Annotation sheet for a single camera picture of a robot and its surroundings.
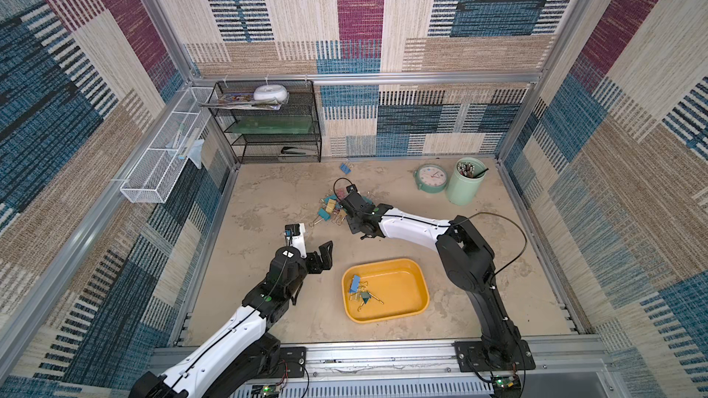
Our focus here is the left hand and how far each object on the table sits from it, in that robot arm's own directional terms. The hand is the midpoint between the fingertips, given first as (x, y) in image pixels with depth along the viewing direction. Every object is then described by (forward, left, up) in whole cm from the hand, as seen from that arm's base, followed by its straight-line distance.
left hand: (319, 242), depth 82 cm
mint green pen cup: (+23, -49, -5) cm, 55 cm away
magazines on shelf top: (+40, +25, +22) cm, 52 cm away
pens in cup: (+24, -49, +5) cm, 54 cm away
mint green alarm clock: (+33, -41, -10) cm, 54 cm away
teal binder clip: (-12, -14, -11) cm, 21 cm away
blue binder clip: (+40, -7, -10) cm, 41 cm away
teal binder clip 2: (+18, +1, -11) cm, 21 cm away
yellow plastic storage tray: (-8, -24, -11) cm, 27 cm away
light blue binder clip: (-10, -10, -9) cm, 17 cm away
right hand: (+15, -11, -7) cm, 20 cm away
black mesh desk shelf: (+41, +13, +7) cm, 44 cm away
